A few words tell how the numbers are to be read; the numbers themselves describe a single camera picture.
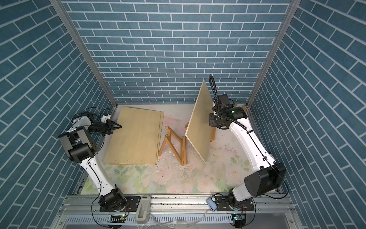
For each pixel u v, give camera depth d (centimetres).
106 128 87
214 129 101
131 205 73
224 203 73
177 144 93
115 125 95
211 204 72
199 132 77
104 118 93
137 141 94
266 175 40
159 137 101
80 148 58
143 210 69
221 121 53
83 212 73
